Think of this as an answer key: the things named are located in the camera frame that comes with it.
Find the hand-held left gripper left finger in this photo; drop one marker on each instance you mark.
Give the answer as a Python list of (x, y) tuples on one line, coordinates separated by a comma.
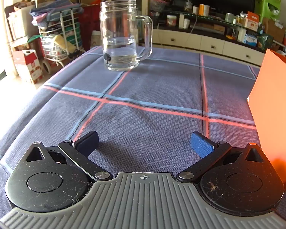
[(87, 143)]

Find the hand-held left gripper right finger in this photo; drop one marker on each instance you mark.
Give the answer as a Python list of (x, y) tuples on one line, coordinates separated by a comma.
[(201, 146)]

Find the orange cardboard box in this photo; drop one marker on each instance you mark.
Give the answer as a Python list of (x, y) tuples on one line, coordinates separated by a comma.
[(274, 112)]

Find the plaid blue tablecloth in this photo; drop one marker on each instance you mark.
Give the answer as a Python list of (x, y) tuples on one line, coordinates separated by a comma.
[(145, 95)]

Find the red and white carton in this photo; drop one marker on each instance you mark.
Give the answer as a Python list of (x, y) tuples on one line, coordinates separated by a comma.
[(29, 66)]

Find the white television stand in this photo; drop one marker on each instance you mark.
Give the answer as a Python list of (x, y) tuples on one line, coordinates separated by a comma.
[(212, 44)]

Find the blue tissue box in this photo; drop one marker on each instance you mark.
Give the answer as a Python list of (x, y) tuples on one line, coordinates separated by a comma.
[(250, 40)]

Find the green foil bag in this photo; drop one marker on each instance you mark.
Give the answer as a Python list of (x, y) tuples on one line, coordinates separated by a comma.
[(265, 41)]

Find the red fabric bag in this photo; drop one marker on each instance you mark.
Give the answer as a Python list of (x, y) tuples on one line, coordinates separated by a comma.
[(91, 21)]

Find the silver tin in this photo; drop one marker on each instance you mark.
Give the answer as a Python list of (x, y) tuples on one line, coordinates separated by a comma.
[(229, 17)]

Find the orange and white packet box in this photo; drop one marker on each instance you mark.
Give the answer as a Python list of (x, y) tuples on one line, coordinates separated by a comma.
[(252, 21)]

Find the orange canister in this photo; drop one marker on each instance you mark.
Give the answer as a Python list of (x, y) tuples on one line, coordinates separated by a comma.
[(204, 10)]

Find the open brown cardboard box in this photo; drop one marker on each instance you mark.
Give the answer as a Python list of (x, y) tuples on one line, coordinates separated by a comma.
[(275, 29)]

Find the dark glass jar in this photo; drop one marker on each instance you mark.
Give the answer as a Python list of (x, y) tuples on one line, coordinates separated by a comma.
[(188, 6)]

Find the pink plastic basket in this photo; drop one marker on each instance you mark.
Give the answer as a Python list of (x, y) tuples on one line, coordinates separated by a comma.
[(158, 4)]

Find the green stacked storage bins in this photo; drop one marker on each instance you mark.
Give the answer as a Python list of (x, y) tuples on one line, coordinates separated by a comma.
[(268, 2)]

